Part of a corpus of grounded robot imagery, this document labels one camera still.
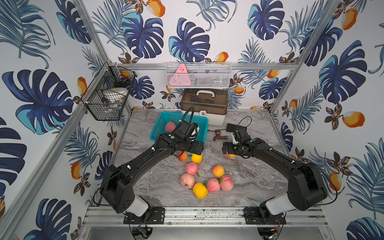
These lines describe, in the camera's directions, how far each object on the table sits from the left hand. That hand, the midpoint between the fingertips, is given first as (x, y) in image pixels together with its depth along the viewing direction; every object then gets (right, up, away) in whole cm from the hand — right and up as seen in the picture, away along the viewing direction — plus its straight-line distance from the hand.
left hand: (196, 143), depth 80 cm
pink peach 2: (-5, -20, 0) cm, 20 cm away
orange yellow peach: (+12, -16, +4) cm, 20 cm away
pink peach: (-3, -14, +4) cm, 15 cm away
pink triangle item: (-9, +38, +9) cm, 40 cm away
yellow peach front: (+2, -24, -2) cm, 24 cm away
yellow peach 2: (0, -10, +11) cm, 15 cm away
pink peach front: (+9, -22, -1) cm, 23 cm away
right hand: (+20, -4, +11) cm, 23 cm away
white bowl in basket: (-43, +26, 0) cm, 51 cm away
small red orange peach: (-8, -9, +10) cm, 16 cm away
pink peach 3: (+16, -21, -1) cm, 26 cm away
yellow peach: (+21, -9, +12) cm, 26 cm away
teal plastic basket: (-23, +16, +27) cm, 39 cm away
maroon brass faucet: (+15, +5, +25) cm, 30 cm away
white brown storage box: (+10, +24, +18) cm, 31 cm away
